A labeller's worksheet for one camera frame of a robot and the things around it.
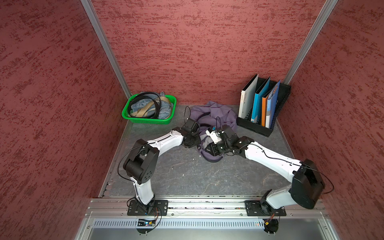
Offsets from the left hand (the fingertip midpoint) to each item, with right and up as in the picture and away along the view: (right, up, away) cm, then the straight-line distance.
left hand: (198, 144), depth 91 cm
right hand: (+5, -2, -10) cm, 11 cm away
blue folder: (+44, +25, -5) cm, 51 cm away
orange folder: (+41, +21, 0) cm, 46 cm away
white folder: (+31, +30, +3) cm, 44 cm away
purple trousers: (+10, +19, +18) cm, 28 cm away
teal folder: (+37, +26, -1) cm, 45 cm away
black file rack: (+62, +36, +12) cm, 72 cm away
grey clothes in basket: (-25, +25, +17) cm, 39 cm away
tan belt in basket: (-39, +23, +14) cm, 48 cm away
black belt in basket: (-45, +35, +20) cm, 60 cm away
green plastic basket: (-53, +20, +15) cm, 59 cm away
